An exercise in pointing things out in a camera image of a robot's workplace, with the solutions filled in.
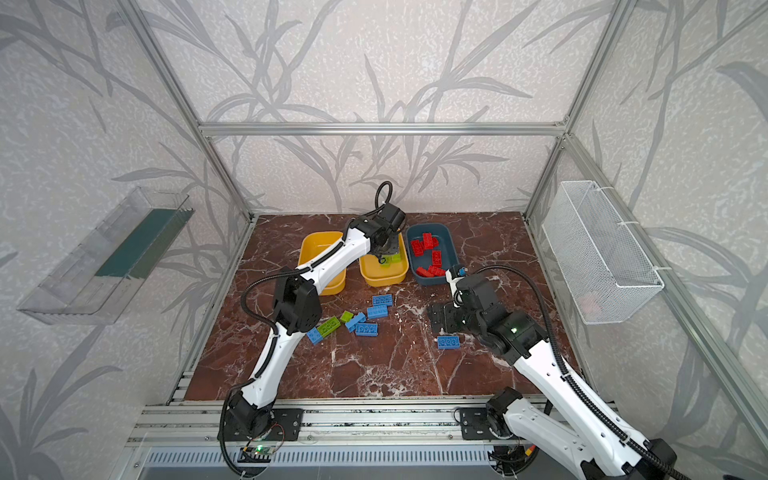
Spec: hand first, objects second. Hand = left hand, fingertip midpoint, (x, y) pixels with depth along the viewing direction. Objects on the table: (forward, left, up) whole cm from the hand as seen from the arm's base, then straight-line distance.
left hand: (392, 237), depth 98 cm
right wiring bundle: (-59, -32, -14) cm, 68 cm away
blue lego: (-22, +4, -10) cm, 24 cm away
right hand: (-26, -14, +8) cm, 31 cm away
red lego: (+5, -13, -9) cm, 17 cm away
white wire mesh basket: (-27, -46, +24) cm, 59 cm away
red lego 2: (-1, -16, -10) cm, 19 cm away
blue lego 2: (-24, +9, -10) cm, 28 cm away
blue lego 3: (-27, +7, -10) cm, 30 cm away
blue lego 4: (-31, -18, -10) cm, 37 cm away
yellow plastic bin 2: (-9, +4, -9) cm, 14 cm away
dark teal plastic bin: (+9, -18, -7) cm, 21 cm away
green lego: (-24, +14, -10) cm, 29 cm away
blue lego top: (-17, +1, -11) cm, 20 cm away
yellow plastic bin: (+3, +28, -8) cm, 29 cm away
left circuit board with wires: (-57, +30, -11) cm, 65 cm away
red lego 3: (+3, -9, -10) cm, 14 cm away
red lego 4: (-6, -16, -10) cm, 20 cm away
